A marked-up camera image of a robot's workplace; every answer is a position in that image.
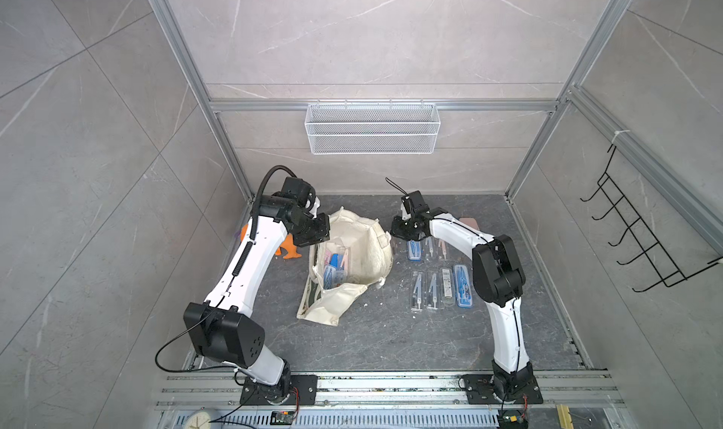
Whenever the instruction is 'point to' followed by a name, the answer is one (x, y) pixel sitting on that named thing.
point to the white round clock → (198, 421)
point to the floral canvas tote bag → (358, 254)
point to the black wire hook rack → (637, 253)
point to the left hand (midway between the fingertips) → (332, 232)
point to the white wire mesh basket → (372, 129)
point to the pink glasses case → (470, 221)
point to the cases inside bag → (334, 269)
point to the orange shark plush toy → (290, 246)
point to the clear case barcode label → (447, 287)
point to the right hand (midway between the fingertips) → (394, 231)
